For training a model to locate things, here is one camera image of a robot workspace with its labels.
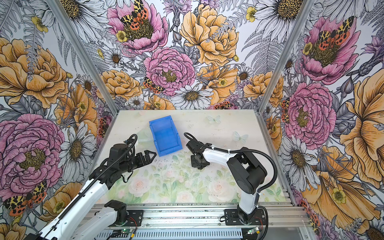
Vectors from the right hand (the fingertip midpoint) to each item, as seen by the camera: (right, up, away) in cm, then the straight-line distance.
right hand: (198, 168), depth 91 cm
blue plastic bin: (-23, +18, +17) cm, 34 cm away
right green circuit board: (+24, -24, -20) cm, 40 cm away
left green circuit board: (-34, -24, -20) cm, 46 cm away
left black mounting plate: (-30, -19, -17) cm, 39 cm away
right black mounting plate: (+16, -20, -17) cm, 30 cm away
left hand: (-26, +7, -12) cm, 29 cm away
